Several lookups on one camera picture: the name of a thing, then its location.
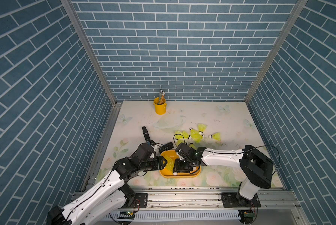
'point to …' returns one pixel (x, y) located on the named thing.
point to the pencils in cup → (162, 96)
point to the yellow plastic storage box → (166, 174)
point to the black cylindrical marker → (146, 134)
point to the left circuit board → (126, 214)
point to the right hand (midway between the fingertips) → (174, 171)
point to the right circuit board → (249, 214)
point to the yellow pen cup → (160, 109)
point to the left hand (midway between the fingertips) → (167, 164)
